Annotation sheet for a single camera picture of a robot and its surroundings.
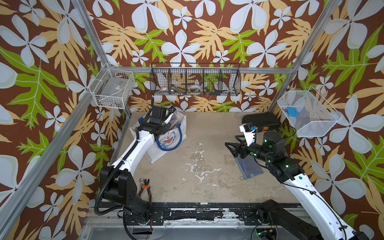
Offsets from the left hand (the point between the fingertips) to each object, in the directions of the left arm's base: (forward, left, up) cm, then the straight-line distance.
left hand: (160, 118), depth 85 cm
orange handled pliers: (-30, +8, -23) cm, 39 cm away
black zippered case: (+17, -73, -22) cm, 78 cm away
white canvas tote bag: (-7, -1, -15) cm, 16 cm away
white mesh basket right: (-4, -83, +7) cm, 84 cm away
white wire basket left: (+15, +29, +10) cm, 34 cm away
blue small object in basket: (+4, -77, +2) cm, 77 cm away
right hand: (-18, -36, +5) cm, 41 cm away
